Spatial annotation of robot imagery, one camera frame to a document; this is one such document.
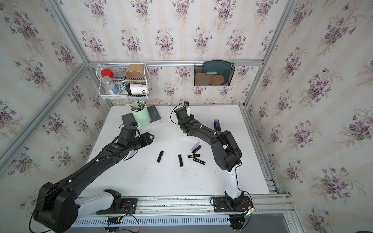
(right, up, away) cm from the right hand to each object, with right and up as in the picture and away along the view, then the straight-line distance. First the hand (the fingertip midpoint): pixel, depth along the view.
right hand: (187, 115), depth 96 cm
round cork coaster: (+20, +24, +1) cm, 31 cm away
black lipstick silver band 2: (-4, -28, -8) cm, 29 cm away
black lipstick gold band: (+7, -23, -3) cm, 24 cm away
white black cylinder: (-33, +17, -4) cm, 37 cm away
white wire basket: (-42, +22, -2) cm, 48 cm away
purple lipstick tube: (+5, -21, -1) cm, 22 cm away
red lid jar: (-52, +28, -4) cm, 59 cm away
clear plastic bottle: (-48, +20, -12) cm, 53 cm away
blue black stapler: (+22, -8, +7) cm, 24 cm away
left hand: (-19, -14, -14) cm, 28 cm away
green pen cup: (-29, +1, -6) cm, 30 cm away
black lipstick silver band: (-17, -27, -6) cm, 32 cm away
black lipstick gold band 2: (+4, -26, -6) cm, 27 cm away
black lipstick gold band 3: (+8, -29, -8) cm, 31 cm away
